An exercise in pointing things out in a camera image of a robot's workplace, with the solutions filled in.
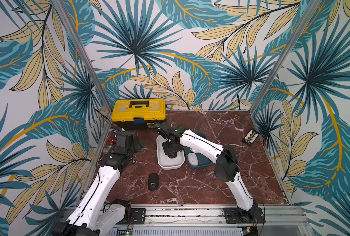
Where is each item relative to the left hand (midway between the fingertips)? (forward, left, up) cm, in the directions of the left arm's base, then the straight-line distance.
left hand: (135, 144), depth 79 cm
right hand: (+3, -18, -10) cm, 21 cm away
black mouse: (-14, -10, -17) cm, 24 cm away
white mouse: (0, -32, -15) cm, 36 cm away
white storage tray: (-3, -16, -14) cm, 21 cm away
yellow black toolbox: (+23, +3, -1) cm, 23 cm away
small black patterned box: (+18, -74, -17) cm, 78 cm away
